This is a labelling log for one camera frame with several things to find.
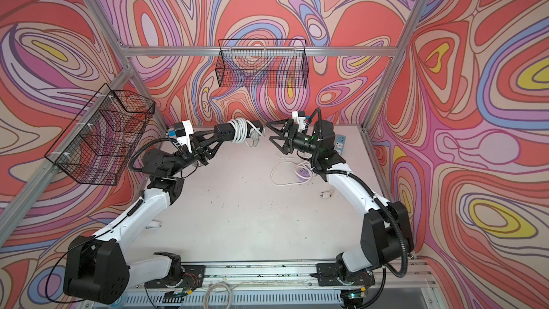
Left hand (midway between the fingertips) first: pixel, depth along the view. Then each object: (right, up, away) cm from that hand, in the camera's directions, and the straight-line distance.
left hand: (224, 138), depth 65 cm
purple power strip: (+28, -14, +30) cm, 43 cm away
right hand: (+13, +1, +6) cm, 14 cm away
